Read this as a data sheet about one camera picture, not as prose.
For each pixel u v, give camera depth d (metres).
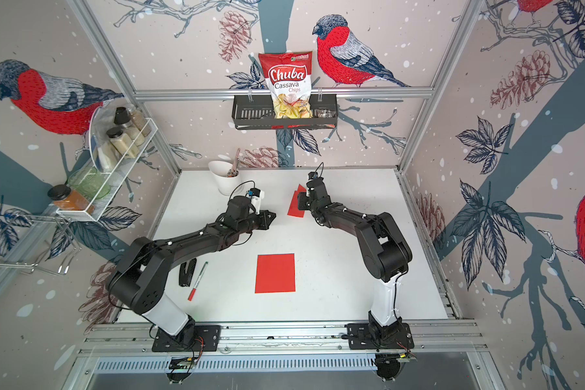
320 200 0.76
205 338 0.73
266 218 0.80
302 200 0.88
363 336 0.73
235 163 1.07
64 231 0.70
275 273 0.88
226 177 1.06
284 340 0.74
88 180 0.70
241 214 0.73
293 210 0.99
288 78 0.80
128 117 0.83
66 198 0.60
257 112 0.95
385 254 0.51
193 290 0.83
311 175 0.88
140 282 0.46
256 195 0.81
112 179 0.71
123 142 0.76
